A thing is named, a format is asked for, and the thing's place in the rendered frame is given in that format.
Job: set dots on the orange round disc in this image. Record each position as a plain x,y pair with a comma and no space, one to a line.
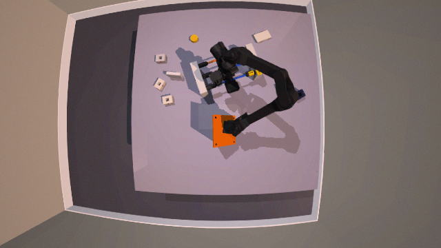
194,38

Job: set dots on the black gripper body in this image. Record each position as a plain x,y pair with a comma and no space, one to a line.
232,84

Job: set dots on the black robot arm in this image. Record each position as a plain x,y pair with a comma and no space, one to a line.
286,94

